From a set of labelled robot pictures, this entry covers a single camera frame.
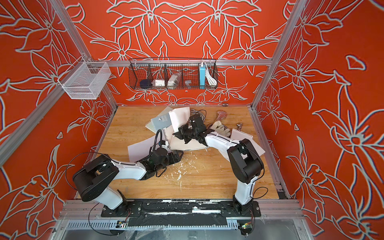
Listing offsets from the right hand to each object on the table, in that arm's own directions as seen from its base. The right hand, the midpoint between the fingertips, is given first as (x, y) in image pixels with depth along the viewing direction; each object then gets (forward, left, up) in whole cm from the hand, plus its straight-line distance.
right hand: (168, 133), depth 82 cm
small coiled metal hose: (+32, -21, -16) cm, 41 cm away
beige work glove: (+15, -34, -17) cm, 41 cm away
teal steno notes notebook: (+23, +10, -17) cm, 30 cm away
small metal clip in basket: (+35, -10, +9) cm, 38 cm away
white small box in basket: (+26, +6, +16) cm, 31 cm away
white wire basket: (+29, +54, +15) cm, 63 cm away
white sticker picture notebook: (-2, +21, -18) cm, 28 cm away
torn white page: (+10, -45, -16) cm, 49 cm away
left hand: (-6, -6, -14) cm, 16 cm away
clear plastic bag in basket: (+29, -1, +14) cm, 32 cm away
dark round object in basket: (+34, +18, +9) cm, 39 cm away
